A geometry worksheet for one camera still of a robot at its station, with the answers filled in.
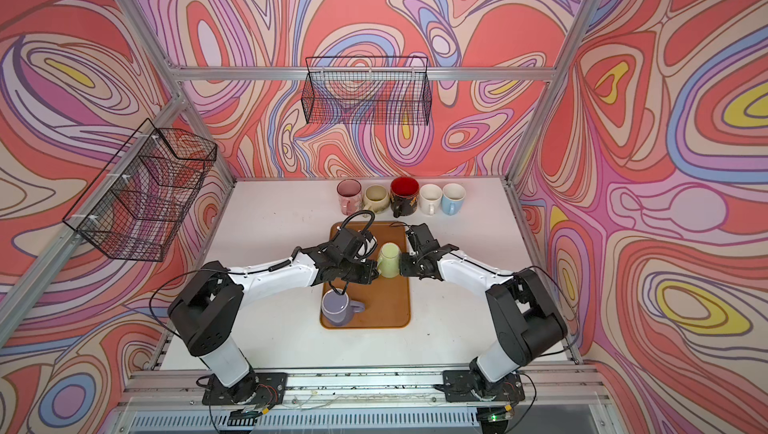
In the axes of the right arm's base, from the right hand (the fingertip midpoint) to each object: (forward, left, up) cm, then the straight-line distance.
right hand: (407, 271), depth 91 cm
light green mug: (0, +6, +7) cm, 9 cm away
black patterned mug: (+25, 0, +8) cm, 26 cm away
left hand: (-3, +7, +4) cm, 9 cm away
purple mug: (-13, +20, +6) cm, 24 cm away
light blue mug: (+27, -18, +5) cm, 33 cm away
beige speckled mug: (+27, +9, +5) cm, 29 cm away
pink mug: (+28, +19, +7) cm, 34 cm away
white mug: (+27, -10, +5) cm, 29 cm away
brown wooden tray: (-7, +7, -4) cm, 11 cm away
